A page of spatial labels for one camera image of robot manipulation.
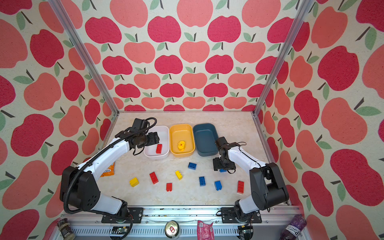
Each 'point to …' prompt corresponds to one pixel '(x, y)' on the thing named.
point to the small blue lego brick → (222, 170)
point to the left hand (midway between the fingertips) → (156, 140)
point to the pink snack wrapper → (205, 231)
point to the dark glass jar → (65, 228)
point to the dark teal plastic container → (205, 135)
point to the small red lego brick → (169, 187)
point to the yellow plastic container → (183, 132)
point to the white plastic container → (150, 151)
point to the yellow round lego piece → (181, 145)
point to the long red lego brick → (154, 177)
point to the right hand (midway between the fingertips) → (225, 167)
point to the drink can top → (172, 229)
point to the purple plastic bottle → (293, 229)
